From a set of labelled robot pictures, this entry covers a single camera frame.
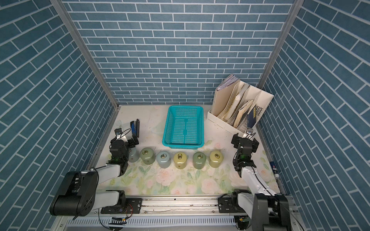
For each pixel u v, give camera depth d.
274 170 0.89
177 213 0.73
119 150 0.67
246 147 0.64
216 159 0.83
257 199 0.42
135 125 1.05
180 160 0.82
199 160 0.82
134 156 0.84
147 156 0.83
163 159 0.83
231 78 0.98
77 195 0.42
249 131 0.72
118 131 0.75
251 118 1.01
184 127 1.06
